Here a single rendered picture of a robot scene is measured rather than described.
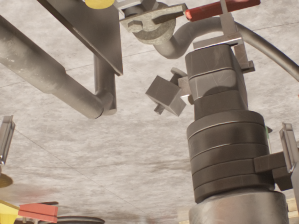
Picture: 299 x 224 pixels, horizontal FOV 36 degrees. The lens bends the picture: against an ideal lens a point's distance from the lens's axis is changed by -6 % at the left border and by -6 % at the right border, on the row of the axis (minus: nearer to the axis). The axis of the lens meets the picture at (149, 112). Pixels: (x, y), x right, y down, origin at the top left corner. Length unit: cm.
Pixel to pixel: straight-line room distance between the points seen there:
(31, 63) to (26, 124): 162
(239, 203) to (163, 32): 28
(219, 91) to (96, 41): 16
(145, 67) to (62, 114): 47
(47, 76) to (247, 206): 21
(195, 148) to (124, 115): 155
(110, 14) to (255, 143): 27
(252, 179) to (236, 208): 3
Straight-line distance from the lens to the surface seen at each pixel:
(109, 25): 59
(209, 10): 51
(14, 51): 39
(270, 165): 41
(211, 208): 40
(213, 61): 44
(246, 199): 39
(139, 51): 153
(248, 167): 41
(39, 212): 339
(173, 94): 47
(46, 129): 208
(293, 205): 429
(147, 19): 53
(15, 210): 356
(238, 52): 51
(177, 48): 65
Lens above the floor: 77
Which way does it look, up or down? 23 degrees down
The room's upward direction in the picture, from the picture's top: 174 degrees clockwise
